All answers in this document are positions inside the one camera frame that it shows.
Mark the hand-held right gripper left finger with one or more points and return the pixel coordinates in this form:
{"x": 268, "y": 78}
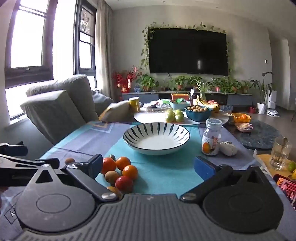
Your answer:
{"x": 95, "y": 165}

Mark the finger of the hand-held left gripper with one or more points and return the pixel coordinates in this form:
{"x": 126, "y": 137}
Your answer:
{"x": 34, "y": 162}
{"x": 13, "y": 149}

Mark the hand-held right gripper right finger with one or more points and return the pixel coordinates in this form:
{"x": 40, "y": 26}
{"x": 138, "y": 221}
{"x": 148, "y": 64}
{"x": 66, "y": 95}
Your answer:
{"x": 204, "y": 168}

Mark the large orange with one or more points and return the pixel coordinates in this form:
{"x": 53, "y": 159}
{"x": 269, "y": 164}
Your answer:
{"x": 108, "y": 165}

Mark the brown longan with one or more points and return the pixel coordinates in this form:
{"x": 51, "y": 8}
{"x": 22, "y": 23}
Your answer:
{"x": 111, "y": 176}
{"x": 70, "y": 160}

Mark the red tomato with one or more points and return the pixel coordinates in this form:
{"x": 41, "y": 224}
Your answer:
{"x": 124, "y": 183}

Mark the striped white ceramic bowl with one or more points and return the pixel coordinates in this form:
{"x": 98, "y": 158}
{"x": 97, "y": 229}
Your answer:
{"x": 157, "y": 141}

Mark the glass jar with orange label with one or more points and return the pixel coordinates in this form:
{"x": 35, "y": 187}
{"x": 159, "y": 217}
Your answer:
{"x": 210, "y": 139}

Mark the small white round device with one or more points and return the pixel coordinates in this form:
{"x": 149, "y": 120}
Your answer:
{"x": 228, "y": 148}

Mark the dark blue bowl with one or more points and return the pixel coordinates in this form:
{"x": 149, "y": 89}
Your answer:
{"x": 198, "y": 115}

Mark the green apple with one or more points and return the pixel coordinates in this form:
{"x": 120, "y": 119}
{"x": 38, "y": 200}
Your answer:
{"x": 170, "y": 118}
{"x": 179, "y": 112}
{"x": 179, "y": 118}
{"x": 170, "y": 112}

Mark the pink dish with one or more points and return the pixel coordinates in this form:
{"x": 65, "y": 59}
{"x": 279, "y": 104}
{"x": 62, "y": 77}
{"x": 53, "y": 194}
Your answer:
{"x": 244, "y": 127}

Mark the grey sofa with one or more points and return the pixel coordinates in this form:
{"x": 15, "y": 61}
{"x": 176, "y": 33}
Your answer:
{"x": 57, "y": 109}

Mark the beige cushion with yellow stripe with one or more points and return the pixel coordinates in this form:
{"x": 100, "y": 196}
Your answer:
{"x": 118, "y": 111}

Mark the pile of longans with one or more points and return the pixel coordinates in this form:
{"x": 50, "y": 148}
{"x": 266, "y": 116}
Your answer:
{"x": 197, "y": 109}

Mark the yellow plate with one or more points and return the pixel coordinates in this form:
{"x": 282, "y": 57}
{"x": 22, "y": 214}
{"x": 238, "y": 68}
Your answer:
{"x": 264, "y": 160}

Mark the orange plastic basket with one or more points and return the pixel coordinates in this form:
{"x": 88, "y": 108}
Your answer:
{"x": 241, "y": 118}

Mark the grey pillow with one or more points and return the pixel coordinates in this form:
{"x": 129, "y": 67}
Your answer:
{"x": 101, "y": 102}

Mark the bunch of bananas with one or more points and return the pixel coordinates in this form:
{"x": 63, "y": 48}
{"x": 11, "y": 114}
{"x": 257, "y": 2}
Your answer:
{"x": 208, "y": 104}

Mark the blue and white card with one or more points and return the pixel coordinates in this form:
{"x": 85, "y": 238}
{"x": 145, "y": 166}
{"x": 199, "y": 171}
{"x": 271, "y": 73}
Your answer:
{"x": 226, "y": 108}

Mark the red apple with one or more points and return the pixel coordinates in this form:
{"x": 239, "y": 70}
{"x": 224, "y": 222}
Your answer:
{"x": 212, "y": 102}

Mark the dark round marble table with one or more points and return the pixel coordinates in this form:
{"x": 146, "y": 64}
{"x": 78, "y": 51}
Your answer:
{"x": 263, "y": 136}

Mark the light blue snack bowl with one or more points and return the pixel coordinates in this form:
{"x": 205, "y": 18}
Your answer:
{"x": 178, "y": 106}

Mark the white round table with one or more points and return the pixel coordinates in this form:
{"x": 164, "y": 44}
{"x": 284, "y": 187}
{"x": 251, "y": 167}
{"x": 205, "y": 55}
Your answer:
{"x": 150, "y": 118}

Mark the yellow can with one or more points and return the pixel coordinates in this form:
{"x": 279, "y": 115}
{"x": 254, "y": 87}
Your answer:
{"x": 134, "y": 104}

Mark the dark bottle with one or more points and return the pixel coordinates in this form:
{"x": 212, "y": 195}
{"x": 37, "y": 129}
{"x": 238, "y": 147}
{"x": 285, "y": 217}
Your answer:
{"x": 193, "y": 95}

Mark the red pot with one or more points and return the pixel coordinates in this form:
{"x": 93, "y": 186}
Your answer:
{"x": 253, "y": 110}

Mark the orange box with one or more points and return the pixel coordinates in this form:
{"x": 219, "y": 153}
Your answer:
{"x": 180, "y": 96}

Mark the grey television cabinet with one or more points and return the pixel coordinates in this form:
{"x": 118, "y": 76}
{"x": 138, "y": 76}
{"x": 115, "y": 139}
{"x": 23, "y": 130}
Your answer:
{"x": 238, "y": 99}

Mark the clear glass cup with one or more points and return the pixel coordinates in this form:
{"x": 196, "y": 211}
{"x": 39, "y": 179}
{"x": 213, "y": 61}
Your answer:
{"x": 279, "y": 155}

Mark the glass snack tray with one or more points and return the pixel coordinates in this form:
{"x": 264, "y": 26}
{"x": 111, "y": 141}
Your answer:
{"x": 157, "y": 107}

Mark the small potted plant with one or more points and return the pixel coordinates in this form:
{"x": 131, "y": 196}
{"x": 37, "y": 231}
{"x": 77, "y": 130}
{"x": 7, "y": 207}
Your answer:
{"x": 180, "y": 82}
{"x": 194, "y": 80}
{"x": 245, "y": 87}
{"x": 233, "y": 85}
{"x": 218, "y": 84}

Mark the phone with red case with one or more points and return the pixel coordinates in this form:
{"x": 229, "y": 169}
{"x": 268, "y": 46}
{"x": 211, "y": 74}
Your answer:
{"x": 286, "y": 187}

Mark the metal spoon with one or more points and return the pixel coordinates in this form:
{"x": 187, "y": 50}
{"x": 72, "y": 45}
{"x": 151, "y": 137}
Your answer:
{"x": 285, "y": 140}

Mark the blue and white vase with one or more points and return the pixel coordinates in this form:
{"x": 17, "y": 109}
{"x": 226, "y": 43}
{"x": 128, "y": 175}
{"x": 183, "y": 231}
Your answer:
{"x": 137, "y": 88}

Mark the green lime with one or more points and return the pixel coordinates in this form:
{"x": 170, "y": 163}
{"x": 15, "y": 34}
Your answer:
{"x": 292, "y": 166}

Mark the white robot vacuum dock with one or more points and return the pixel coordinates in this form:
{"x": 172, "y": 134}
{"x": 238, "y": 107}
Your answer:
{"x": 272, "y": 113}

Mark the red festive decoration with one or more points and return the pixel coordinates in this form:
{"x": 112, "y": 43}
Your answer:
{"x": 122, "y": 78}

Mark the thin potted plant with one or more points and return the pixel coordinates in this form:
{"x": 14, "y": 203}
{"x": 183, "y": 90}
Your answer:
{"x": 170, "y": 82}

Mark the tall plant in white pot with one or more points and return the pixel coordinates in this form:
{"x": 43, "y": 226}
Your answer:
{"x": 262, "y": 92}

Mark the white air purifier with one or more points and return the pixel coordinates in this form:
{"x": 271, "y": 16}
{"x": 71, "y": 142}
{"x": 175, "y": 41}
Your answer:
{"x": 272, "y": 99}

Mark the bushy potted plant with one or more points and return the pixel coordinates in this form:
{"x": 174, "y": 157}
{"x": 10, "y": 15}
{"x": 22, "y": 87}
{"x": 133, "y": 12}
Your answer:
{"x": 146, "y": 82}

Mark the large dark-framed window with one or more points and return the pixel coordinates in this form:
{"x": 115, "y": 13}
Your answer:
{"x": 30, "y": 39}

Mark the beige curtain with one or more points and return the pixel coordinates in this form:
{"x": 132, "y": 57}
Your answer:
{"x": 104, "y": 46}

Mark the narrow dark-framed window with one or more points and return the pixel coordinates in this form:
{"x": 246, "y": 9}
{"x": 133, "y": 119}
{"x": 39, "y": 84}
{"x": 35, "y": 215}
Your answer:
{"x": 85, "y": 46}

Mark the wall television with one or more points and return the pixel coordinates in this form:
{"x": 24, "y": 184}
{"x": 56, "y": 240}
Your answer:
{"x": 187, "y": 51}

